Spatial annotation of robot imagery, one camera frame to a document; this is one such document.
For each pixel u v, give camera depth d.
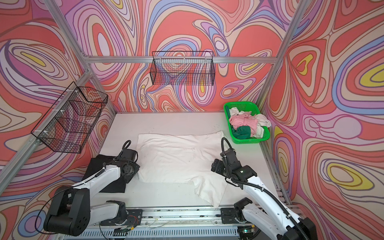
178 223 0.73
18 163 0.53
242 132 0.98
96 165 0.90
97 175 0.52
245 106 1.16
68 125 0.80
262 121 1.02
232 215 0.72
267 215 0.55
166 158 0.95
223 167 0.72
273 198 0.46
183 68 0.97
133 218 0.72
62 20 0.72
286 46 0.82
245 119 1.07
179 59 0.88
